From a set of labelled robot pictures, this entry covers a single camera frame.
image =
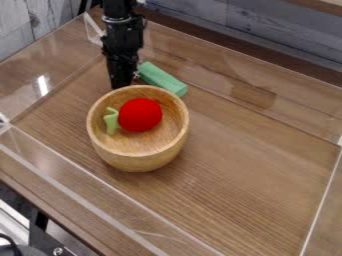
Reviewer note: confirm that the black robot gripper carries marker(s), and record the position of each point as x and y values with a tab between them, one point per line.
121	42

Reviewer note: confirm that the green foam block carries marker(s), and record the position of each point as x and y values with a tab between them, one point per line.
159	78

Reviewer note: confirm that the light wooden bowl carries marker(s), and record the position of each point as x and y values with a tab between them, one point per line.
132	151

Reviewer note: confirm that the red plush strawberry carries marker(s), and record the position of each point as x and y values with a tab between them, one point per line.
139	115

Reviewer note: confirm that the clear acrylic tray walls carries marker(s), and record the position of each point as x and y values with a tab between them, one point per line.
215	174

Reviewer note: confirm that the clear acrylic corner bracket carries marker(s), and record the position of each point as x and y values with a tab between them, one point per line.
93	32

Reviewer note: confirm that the black metal table frame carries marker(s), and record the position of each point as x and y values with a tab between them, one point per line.
41	240

